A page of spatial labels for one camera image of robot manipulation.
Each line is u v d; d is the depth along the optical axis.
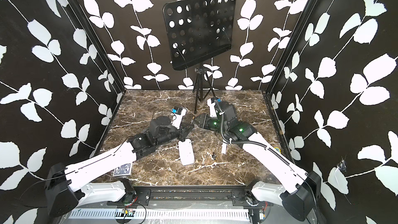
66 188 0.38
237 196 0.75
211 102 0.66
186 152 0.86
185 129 0.63
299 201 0.37
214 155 0.88
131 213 0.72
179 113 0.63
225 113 0.51
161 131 0.55
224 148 0.91
